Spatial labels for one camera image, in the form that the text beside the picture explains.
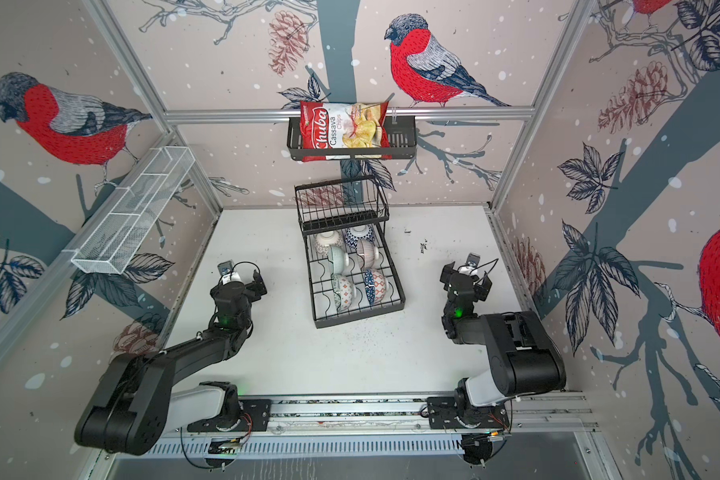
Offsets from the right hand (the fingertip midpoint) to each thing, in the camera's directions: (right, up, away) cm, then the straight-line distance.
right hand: (467, 271), depth 90 cm
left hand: (-69, -1, -3) cm, 69 cm away
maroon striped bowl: (-31, +5, +5) cm, 32 cm away
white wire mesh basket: (-92, +10, -19) cm, 95 cm away
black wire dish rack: (-36, +1, +10) cm, 38 cm away
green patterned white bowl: (-38, -5, -5) cm, 38 cm away
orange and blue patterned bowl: (-35, +12, +14) cm, 39 cm away
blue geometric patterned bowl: (-28, -4, -4) cm, 29 cm away
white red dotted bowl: (-45, +10, +12) cm, 48 cm away
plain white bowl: (-40, +3, +4) cm, 41 cm away
